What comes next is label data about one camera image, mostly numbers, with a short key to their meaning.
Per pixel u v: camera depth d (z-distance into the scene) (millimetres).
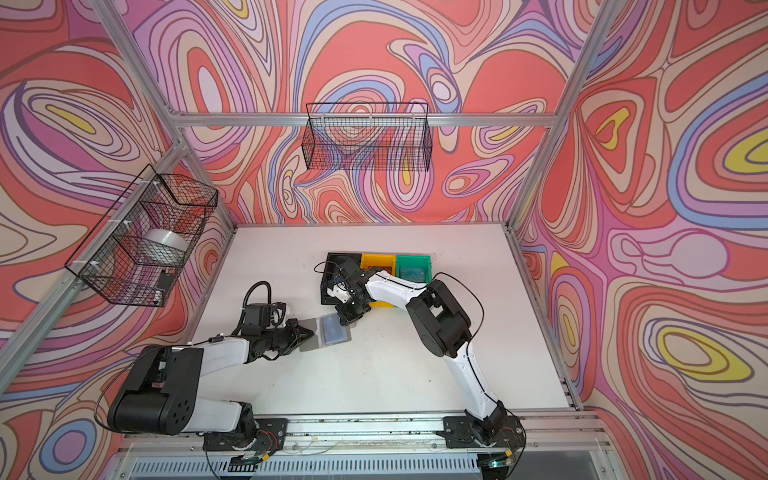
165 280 731
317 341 888
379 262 1040
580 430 757
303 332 886
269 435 727
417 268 1038
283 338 803
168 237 734
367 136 986
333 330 907
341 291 868
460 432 734
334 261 804
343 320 824
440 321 567
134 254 735
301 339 855
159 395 436
